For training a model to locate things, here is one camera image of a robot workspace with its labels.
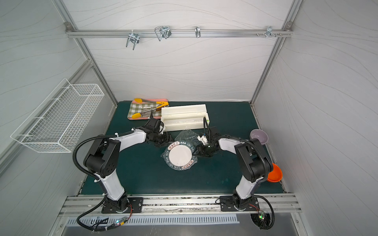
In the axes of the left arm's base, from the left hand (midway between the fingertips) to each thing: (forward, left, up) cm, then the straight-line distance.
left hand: (172, 142), depth 93 cm
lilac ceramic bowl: (+8, -59, -1) cm, 60 cm away
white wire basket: (-7, +50, +28) cm, 58 cm away
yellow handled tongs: (+34, +11, 0) cm, 36 cm away
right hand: (-7, -16, -3) cm, 18 cm away
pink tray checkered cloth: (+31, +24, -2) cm, 39 cm away
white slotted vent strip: (-42, +33, -5) cm, 54 cm away
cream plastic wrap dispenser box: (+18, -7, +3) cm, 19 cm away
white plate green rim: (-7, -6, -4) cm, 10 cm away
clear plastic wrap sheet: (+7, -8, -4) cm, 11 cm away
